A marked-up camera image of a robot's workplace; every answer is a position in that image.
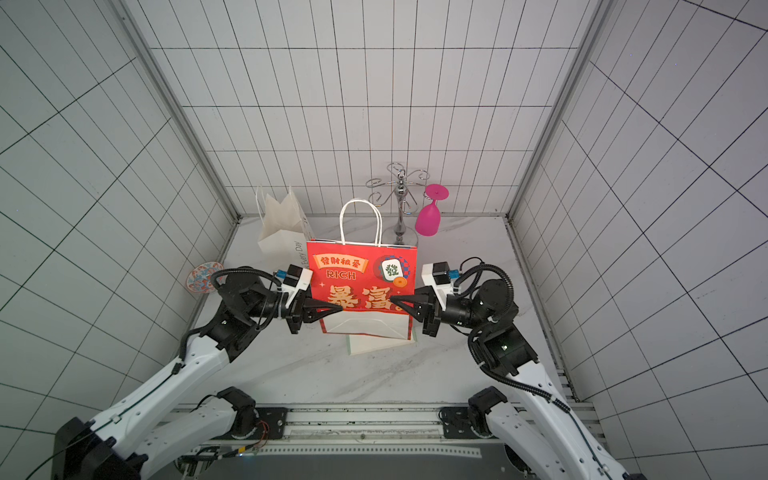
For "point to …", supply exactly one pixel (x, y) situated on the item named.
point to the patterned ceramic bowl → (199, 277)
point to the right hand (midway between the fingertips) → (393, 293)
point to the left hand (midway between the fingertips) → (337, 310)
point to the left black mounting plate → (271, 424)
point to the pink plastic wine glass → (428, 218)
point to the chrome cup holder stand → (407, 192)
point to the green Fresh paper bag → (358, 344)
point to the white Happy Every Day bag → (284, 232)
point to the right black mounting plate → (456, 423)
